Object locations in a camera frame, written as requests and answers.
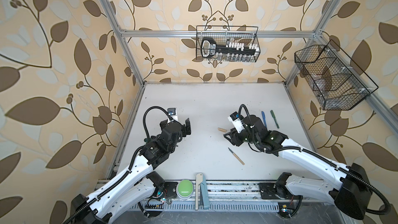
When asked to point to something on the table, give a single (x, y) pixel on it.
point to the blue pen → (264, 118)
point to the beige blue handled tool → (200, 180)
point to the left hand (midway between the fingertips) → (181, 118)
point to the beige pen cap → (222, 129)
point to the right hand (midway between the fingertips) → (228, 134)
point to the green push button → (184, 188)
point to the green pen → (274, 118)
